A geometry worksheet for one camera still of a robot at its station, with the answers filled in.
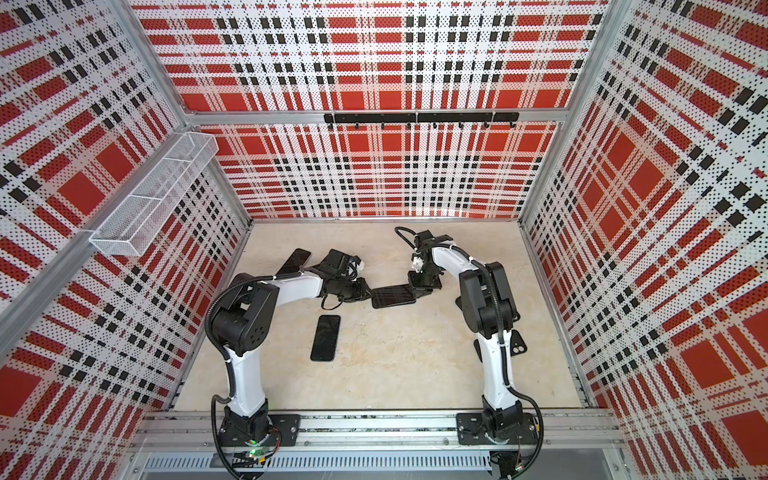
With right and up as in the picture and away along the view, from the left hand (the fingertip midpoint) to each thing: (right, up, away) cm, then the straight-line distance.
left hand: (372, 298), depth 97 cm
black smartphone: (-30, +12, +14) cm, 35 cm away
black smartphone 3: (-13, -11, -8) cm, 19 cm away
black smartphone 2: (+7, +1, -4) cm, 8 cm away
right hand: (+15, +1, -2) cm, 15 cm away
